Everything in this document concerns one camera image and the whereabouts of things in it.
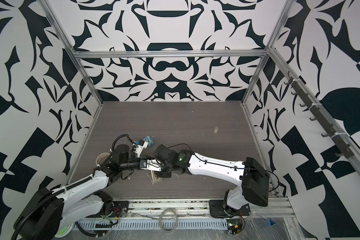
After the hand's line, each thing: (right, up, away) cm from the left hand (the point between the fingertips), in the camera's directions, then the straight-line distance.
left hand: (159, 159), depth 77 cm
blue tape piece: (+52, -28, -6) cm, 59 cm away
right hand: (-1, -2, -1) cm, 3 cm away
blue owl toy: (-10, +7, +21) cm, 24 cm away
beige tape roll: (-38, -2, +13) cm, 40 cm away
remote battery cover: (+36, +13, +28) cm, 47 cm away
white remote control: (-2, -8, -2) cm, 8 cm away
